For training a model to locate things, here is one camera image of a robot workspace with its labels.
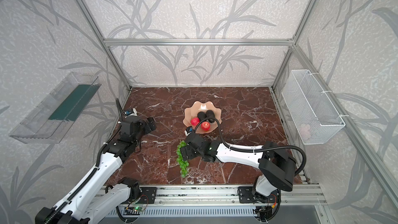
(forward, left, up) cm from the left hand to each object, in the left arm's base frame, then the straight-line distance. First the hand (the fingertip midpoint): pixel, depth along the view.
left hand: (149, 116), depth 81 cm
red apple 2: (+2, -30, -13) cm, 33 cm away
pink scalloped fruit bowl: (+18, -24, -16) cm, 34 cm away
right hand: (-10, -21, -10) cm, 25 cm away
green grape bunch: (-19, -18, -16) cm, 31 cm away
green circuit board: (-39, +1, -18) cm, 43 cm away
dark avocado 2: (+9, -27, -13) cm, 31 cm away
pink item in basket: (-10, -77, +4) cm, 78 cm away
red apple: (+6, -23, -14) cm, 28 cm away
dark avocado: (+11, -32, -14) cm, 37 cm away
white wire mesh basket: (-12, -74, +17) cm, 77 cm away
